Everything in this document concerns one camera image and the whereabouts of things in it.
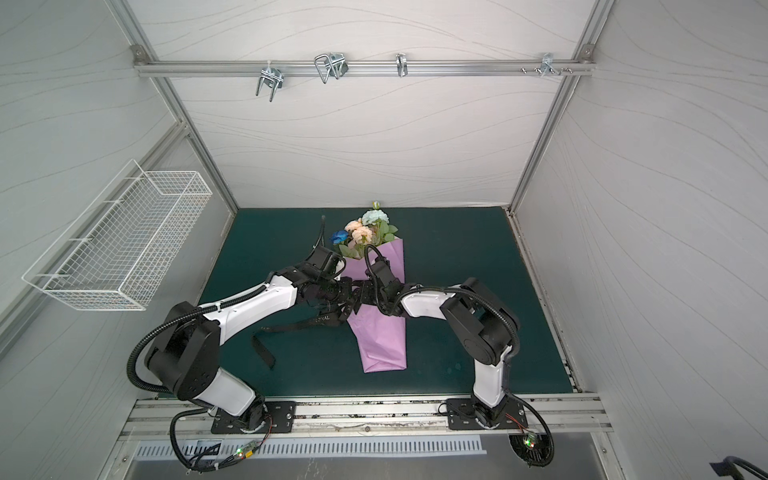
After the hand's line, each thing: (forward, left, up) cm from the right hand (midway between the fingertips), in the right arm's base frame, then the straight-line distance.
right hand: (363, 284), depth 93 cm
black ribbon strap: (-12, +8, -2) cm, 15 cm away
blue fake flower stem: (+18, +11, +2) cm, 21 cm away
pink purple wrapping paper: (-16, -7, -3) cm, 18 cm away
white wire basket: (-11, +54, +28) cm, 61 cm away
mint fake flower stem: (+24, -3, +2) cm, 25 cm away
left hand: (-5, 0, +4) cm, 6 cm away
